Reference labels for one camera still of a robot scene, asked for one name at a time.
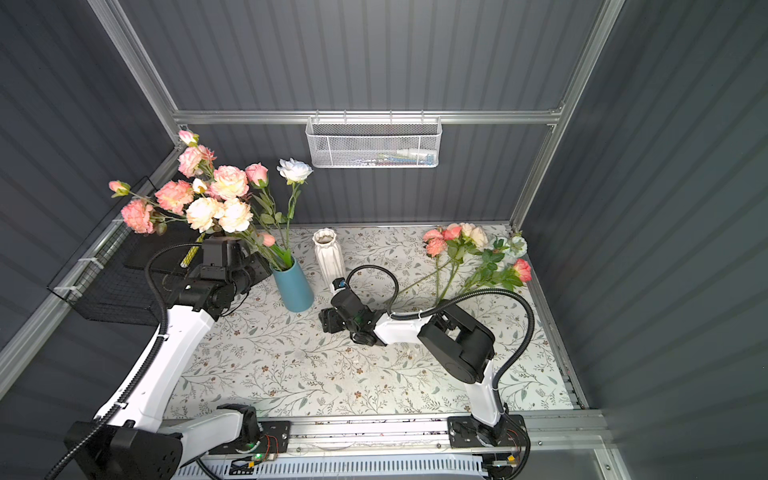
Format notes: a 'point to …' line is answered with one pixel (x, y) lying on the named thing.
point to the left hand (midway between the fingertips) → (260, 264)
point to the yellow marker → (184, 263)
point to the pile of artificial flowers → (464, 258)
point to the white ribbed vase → (330, 257)
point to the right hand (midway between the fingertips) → (330, 315)
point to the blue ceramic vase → (294, 289)
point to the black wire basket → (123, 273)
